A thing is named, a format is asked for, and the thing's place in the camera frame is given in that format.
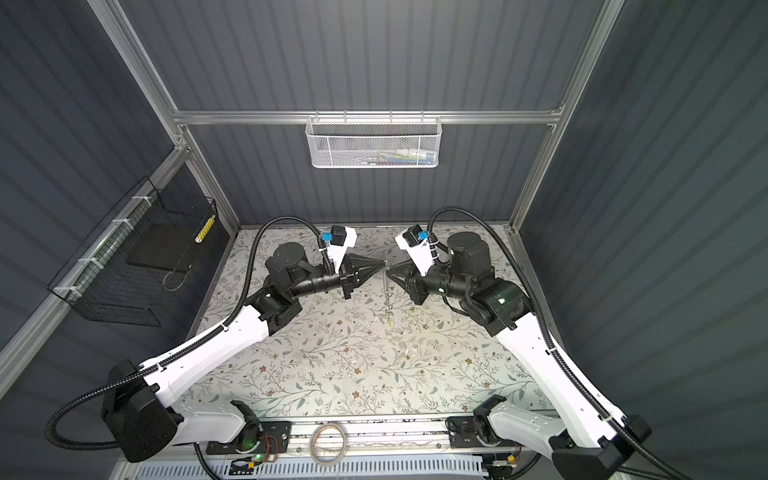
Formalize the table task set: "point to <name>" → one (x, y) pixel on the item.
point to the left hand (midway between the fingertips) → (387, 270)
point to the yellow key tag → (389, 322)
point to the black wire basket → (133, 266)
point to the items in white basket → (398, 157)
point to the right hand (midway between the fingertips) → (396, 270)
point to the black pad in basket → (171, 245)
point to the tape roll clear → (312, 444)
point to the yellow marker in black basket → (199, 238)
